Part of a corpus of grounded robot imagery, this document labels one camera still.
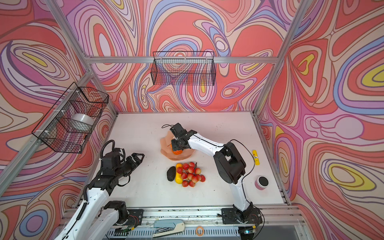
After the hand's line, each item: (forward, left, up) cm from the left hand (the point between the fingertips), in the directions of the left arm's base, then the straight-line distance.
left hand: (142, 157), depth 81 cm
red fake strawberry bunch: (-7, -27, -7) cm, 28 cm away
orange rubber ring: (-33, -33, -13) cm, 48 cm away
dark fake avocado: (-5, -15, -9) cm, 19 cm away
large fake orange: (+6, -19, -5) cm, 20 cm away
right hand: (+10, -19, -7) cm, 22 cm away
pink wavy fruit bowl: (+12, -10, -10) cm, 18 cm away
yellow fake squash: (-8, -20, -8) cm, 23 cm away
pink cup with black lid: (-12, -65, -7) cm, 66 cm away
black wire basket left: (+9, +34, +17) cm, 39 cm away
